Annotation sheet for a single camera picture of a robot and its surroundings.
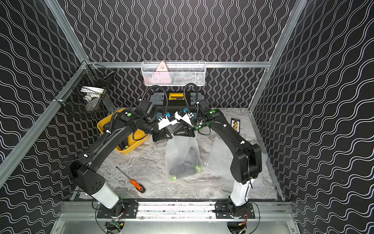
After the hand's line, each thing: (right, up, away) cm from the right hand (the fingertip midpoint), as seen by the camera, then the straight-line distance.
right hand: (175, 131), depth 76 cm
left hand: (-2, -1, -2) cm, 3 cm away
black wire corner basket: (-58, +36, +19) cm, 71 cm away
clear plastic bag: (+26, -20, +17) cm, 37 cm away
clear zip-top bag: (+4, -15, +7) cm, 17 cm away
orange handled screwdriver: (-20, -31, +4) cm, 37 cm away
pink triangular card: (-10, +33, +15) cm, 38 cm away
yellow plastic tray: (-17, -3, -13) cm, 22 cm away
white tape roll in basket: (-46, +21, +4) cm, 51 cm away
